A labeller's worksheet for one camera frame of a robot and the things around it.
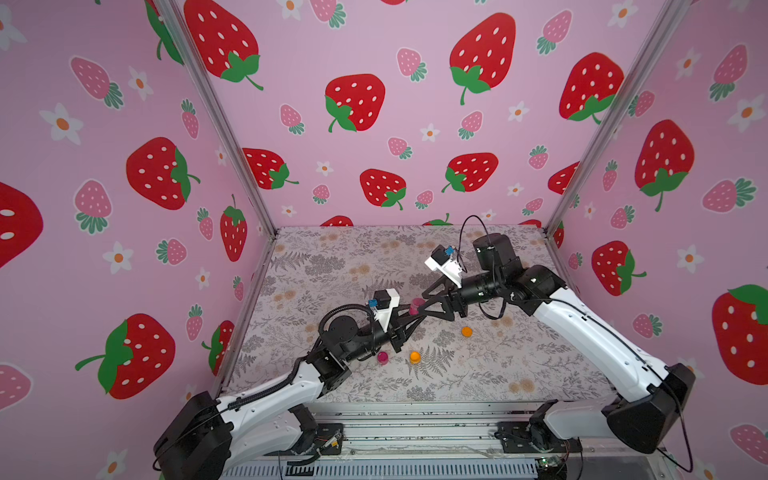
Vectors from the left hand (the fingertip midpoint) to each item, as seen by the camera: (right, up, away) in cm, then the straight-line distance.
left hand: (423, 312), depth 67 cm
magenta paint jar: (-2, +1, -3) cm, 4 cm away
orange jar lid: (+16, -11, +26) cm, 32 cm away
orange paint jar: (0, -17, +20) cm, 26 cm away
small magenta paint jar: (-10, -17, +19) cm, 28 cm away
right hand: (+1, +3, 0) cm, 3 cm away
